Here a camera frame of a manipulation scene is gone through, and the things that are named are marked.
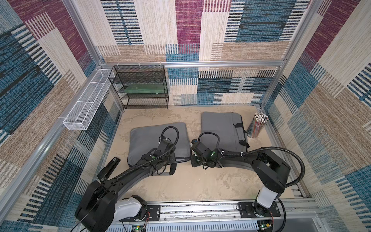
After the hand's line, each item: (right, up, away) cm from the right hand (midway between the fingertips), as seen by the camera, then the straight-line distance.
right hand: (194, 161), depth 90 cm
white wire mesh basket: (-71, +30, +4) cm, 77 cm away
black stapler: (-52, -5, -5) cm, 52 cm away
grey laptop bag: (+26, +20, +14) cm, 36 cm away
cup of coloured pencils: (+39, +22, +1) cm, 45 cm away
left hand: (-13, +5, -4) cm, 15 cm away
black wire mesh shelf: (-49, +57, +12) cm, 76 cm away
